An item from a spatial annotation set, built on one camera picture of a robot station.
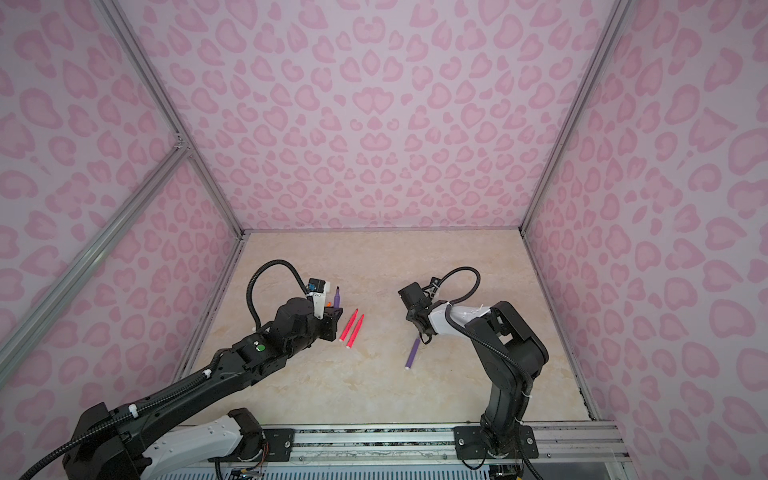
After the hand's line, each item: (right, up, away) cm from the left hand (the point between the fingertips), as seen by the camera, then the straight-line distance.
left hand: (342, 306), depth 78 cm
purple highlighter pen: (-1, +2, 0) cm, 2 cm away
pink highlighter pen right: (+1, -11, +14) cm, 18 cm away
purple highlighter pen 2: (+19, -16, +10) cm, 26 cm away
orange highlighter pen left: (-2, +1, -8) cm, 8 cm away
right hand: (+22, -4, +19) cm, 29 cm away
